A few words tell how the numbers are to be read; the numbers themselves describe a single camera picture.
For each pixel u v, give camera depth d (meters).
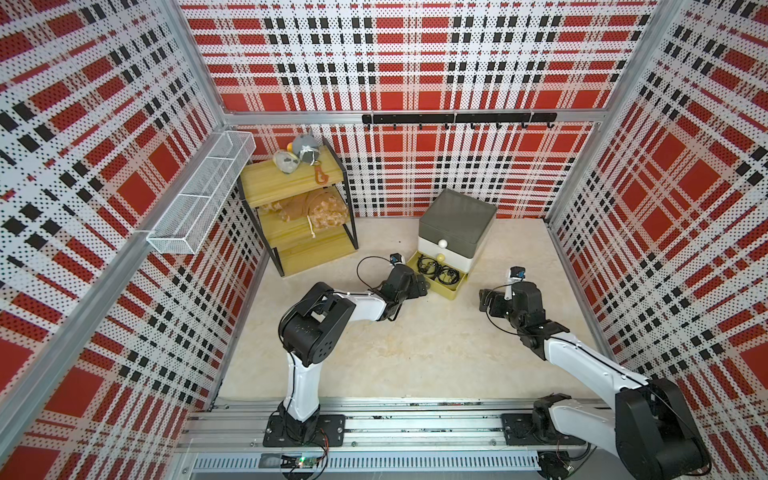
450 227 0.91
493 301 0.79
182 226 0.69
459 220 0.93
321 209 0.88
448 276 1.02
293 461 0.70
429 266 1.06
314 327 0.52
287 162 0.84
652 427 0.41
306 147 0.86
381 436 0.73
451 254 0.94
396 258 0.90
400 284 0.77
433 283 0.97
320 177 0.86
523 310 0.67
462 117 0.89
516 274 0.77
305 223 0.95
